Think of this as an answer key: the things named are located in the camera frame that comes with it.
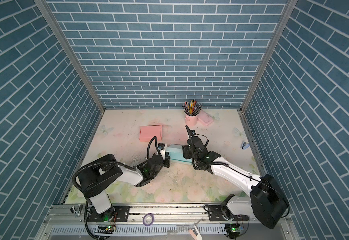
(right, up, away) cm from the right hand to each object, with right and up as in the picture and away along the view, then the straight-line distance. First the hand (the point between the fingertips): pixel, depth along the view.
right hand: (186, 145), depth 85 cm
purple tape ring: (-17, -34, -13) cm, 40 cm away
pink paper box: (-26, +6, +17) cm, 32 cm away
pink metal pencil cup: (+4, +14, +21) cm, 25 cm away
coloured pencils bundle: (+5, +23, +20) cm, 31 cm away
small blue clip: (+40, -3, +13) cm, 42 cm away
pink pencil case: (+15, +17, +29) cm, 37 cm away
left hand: (-9, -5, +5) cm, 12 cm away
